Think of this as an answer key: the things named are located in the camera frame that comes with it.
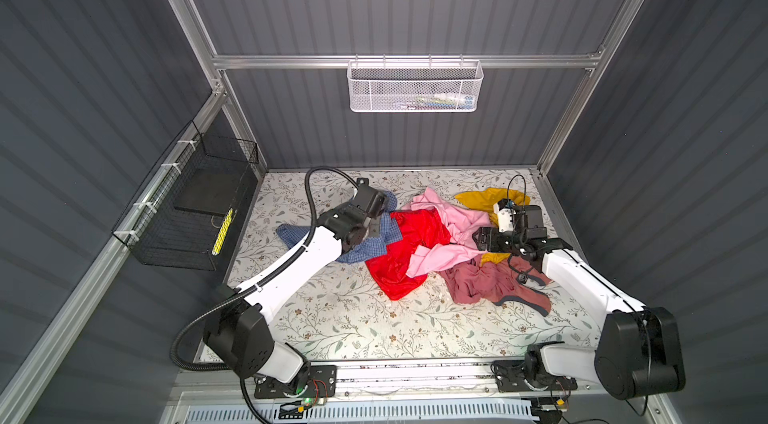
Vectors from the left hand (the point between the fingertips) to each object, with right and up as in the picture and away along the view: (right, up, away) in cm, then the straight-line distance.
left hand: (366, 218), depth 82 cm
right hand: (+37, -6, +6) cm, 38 cm away
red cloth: (+16, -4, +14) cm, 22 cm away
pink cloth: (+31, -3, +16) cm, 35 cm away
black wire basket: (-44, +1, -11) cm, 45 cm away
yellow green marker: (-32, -3, -13) cm, 35 cm away
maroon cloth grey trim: (+42, -18, +2) cm, 46 cm away
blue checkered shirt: (+4, -5, -1) cm, 6 cm away
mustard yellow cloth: (+42, +5, +29) cm, 52 cm away
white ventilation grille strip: (+32, -46, -12) cm, 57 cm away
